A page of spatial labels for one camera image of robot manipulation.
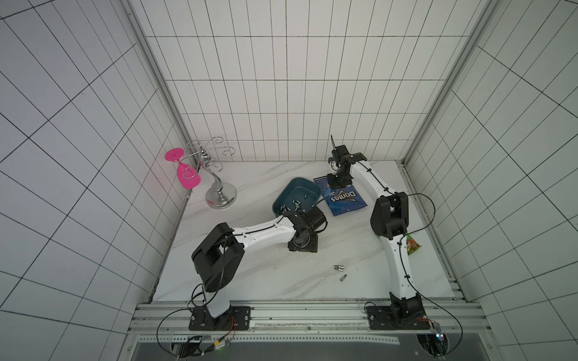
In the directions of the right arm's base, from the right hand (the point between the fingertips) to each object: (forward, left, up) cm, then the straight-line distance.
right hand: (325, 184), depth 103 cm
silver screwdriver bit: (-4, +9, -4) cm, 11 cm away
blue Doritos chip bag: (-6, -7, -4) cm, 10 cm away
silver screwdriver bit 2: (-8, +13, -5) cm, 16 cm away
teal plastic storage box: (-3, +13, -6) cm, 14 cm away
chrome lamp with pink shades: (-6, +50, -5) cm, 50 cm away
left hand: (-32, +9, -2) cm, 33 cm away
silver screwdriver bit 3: (-11, +13, -5) cm, 18 cm away
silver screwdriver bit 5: (-40, -6, -6) cm, 40 cm away
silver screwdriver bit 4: (-11, +20, -5) cm, 23 cm away
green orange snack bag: (-26, -34, -5) cm, 43 cm away
